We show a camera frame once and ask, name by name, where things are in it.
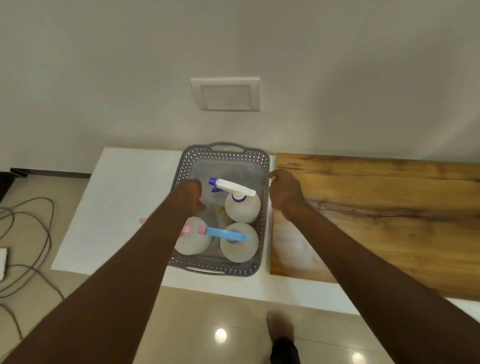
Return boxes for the person's left hand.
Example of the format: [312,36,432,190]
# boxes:
[170,178,207,218]

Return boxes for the person's right hand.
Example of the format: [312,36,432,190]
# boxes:
[268,168,307,222]

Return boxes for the white nozzle purple trigger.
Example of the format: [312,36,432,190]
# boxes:
[208,176,257,203]

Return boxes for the grey plastic basket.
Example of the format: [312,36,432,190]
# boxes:
[167,141,272,278]

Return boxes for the wooden cabinet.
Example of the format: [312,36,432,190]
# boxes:
[269,152,480,301]

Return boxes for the person's right forearm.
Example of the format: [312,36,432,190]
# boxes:
[288,202,480,364]

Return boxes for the person's left forearm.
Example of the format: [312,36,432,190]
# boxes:
[0,200,196,364]

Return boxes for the person's right foot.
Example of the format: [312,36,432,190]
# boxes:
[266,311,296,343]

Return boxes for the black baseboard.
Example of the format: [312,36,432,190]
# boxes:
[10,167,92,180]

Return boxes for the black trousers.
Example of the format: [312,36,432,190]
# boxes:
[269,337,302,364]

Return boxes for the black stand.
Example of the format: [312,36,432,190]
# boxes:
[0,172,16,203]

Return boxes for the white wall switch plate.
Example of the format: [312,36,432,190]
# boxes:
[190,76,261,113]

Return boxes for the grey floor cable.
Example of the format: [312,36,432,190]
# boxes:
[0,197,65,340]

